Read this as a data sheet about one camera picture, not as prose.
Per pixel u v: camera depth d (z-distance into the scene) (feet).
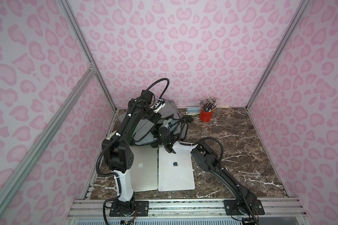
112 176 1.77
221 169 2.14
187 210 2.41
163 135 2.68
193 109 3.67
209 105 3.40
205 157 2.15
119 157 1.66
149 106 2.40
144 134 2.82
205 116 3.50
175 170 2.83
